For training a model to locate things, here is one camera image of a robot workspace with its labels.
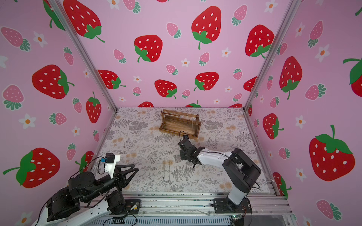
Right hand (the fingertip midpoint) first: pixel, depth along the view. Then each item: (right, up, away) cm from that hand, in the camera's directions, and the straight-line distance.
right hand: (186, 150), depth 92 cm
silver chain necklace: (-15, -10, -4) cm, 19 cm away
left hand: (-22, -2, -32) cm, 39 cm away
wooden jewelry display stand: (-5, +18, +18) cm, 26 cm away
